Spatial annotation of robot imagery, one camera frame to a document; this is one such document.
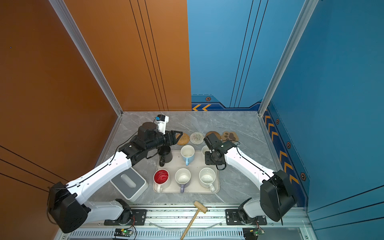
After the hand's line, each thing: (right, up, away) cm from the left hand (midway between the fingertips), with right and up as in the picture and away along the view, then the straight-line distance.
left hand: (180, 132), depth 75 cm
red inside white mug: (-12, -27, +10) cm, 31 cm away
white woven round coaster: (+8, -6, +29) cm, 30 cm away
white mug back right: (+13, -11, +13) cm, 22 cm away
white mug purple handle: (0, -27, +12) cm, 29 cm away
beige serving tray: (+9, -21, +17) cm, 28 cm away
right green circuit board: (+35, -48, -5) cm, 60 cm away
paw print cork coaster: (+32, -4, +30) cm, 44 cm away
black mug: (-12, -14, +18) cm, 26 cm away
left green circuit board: (-27, -48, -4) cm, 55 cm away
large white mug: (+14, -26, +10) cm, 31 cm away
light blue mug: (+3, -14, +17) cm, 22 cm away
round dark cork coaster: (+23, -3, +32) cm, 40 cm away
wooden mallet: (+11, -39, 0) cm, 40 cm away
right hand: (+15, -17, +9) cm, 24 cm away
